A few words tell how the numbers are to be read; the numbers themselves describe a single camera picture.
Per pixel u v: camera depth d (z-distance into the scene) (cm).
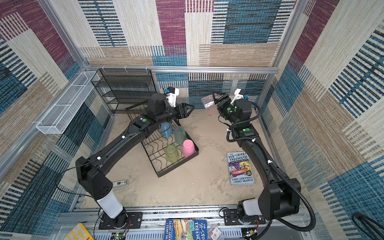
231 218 73
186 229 69
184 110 65
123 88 108
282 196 40
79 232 70
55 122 70
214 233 69
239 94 67
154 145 100
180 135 97
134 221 73
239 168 88
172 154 86
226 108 65
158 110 59
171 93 66
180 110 64
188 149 88
